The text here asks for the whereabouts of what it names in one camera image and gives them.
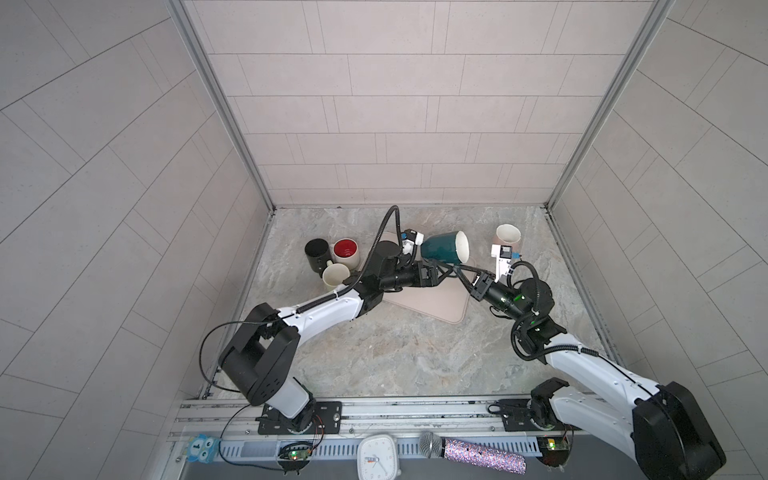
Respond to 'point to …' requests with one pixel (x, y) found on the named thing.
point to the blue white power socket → (202, 448)
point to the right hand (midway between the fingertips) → (453, 273)
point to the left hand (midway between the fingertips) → (450, 271)
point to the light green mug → (335, 273)
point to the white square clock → (376, 458)
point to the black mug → (317, 252)
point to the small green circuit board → (299, 451)
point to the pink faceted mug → (507, 235)
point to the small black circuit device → (554, 450)
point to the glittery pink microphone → (433, 446)
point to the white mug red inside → (346, 251)
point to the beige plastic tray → (449, 300)
